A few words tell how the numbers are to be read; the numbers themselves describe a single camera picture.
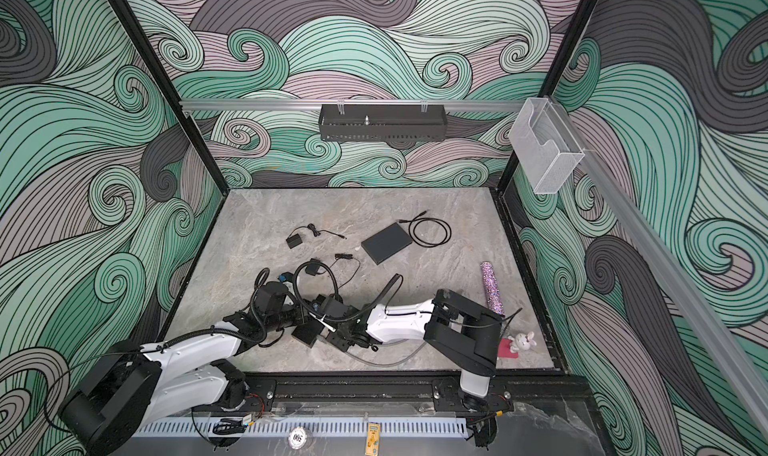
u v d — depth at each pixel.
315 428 0.63
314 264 0.91
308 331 0.80
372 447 0.66
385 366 0.78
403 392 0.75
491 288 0.90
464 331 0.46
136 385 0.94
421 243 1.04
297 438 0.63
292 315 0.76
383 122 0.96
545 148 0.77
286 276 0.80
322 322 0.76
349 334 0.71
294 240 1.01
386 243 1.04
